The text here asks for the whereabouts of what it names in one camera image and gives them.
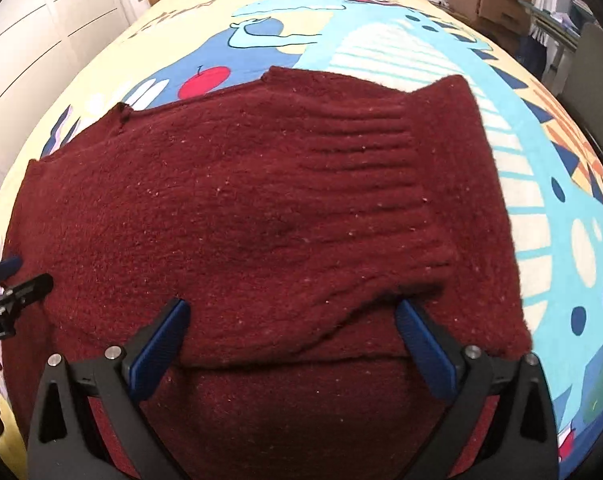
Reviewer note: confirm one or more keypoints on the dark bag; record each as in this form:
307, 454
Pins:
534, 55

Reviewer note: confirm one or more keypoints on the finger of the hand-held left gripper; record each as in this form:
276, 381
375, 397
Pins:
31, 289
8, 266

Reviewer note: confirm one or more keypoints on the grey chair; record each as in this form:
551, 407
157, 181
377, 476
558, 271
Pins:
594, 85

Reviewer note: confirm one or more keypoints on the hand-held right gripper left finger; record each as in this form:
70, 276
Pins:
156, 355

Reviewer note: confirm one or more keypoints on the yellow dinosaur printed blanket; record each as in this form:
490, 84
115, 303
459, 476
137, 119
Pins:
556, 220

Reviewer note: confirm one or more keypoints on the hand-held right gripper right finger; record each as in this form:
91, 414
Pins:
426, 355

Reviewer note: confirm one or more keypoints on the dark red knit sweater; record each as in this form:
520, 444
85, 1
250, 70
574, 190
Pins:
231, 210

